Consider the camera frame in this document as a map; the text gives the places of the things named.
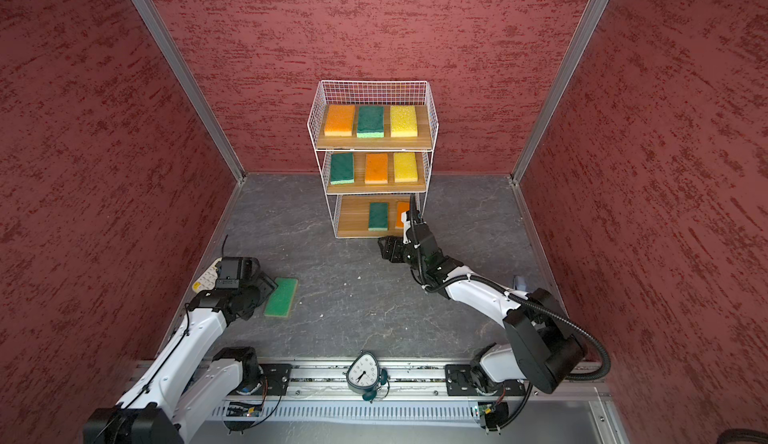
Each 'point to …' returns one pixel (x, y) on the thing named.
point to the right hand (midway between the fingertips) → (386, 246)
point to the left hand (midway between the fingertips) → (268, 296)
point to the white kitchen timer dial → (363, 373)
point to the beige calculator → (208, 278)
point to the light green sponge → (280, 301)
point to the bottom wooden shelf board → (353, 215)
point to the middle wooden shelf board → (360, 187)
